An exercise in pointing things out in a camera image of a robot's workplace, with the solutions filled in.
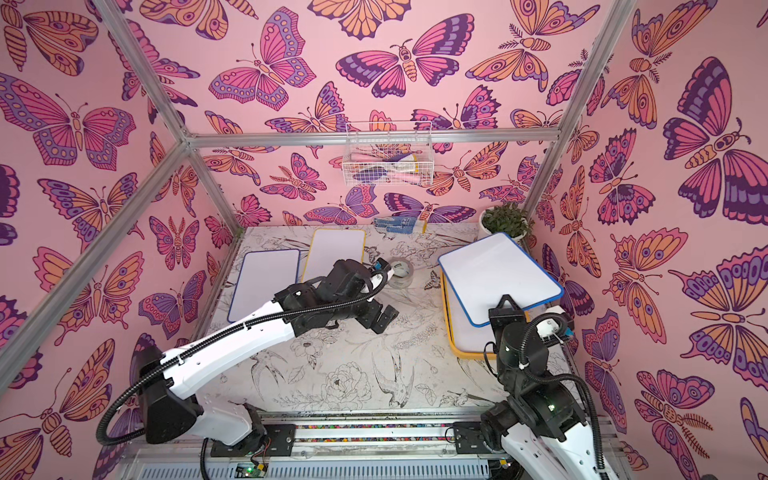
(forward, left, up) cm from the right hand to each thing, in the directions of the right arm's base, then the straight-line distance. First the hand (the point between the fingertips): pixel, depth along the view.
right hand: (503, 292), depth 66 cm
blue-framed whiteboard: (+25, +72, -29) cm, 81 cm away
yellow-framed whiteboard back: (+38, +50, -28) cm, 69 cm away
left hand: (+1, +26, -7) cm, 27 cm away
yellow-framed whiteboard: (+1, +3, -27) cm, 27 cm away
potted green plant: (+37, -12, -12) cm, 41 cm away
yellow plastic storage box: (+1, +3, -27) cm, 27 cm away
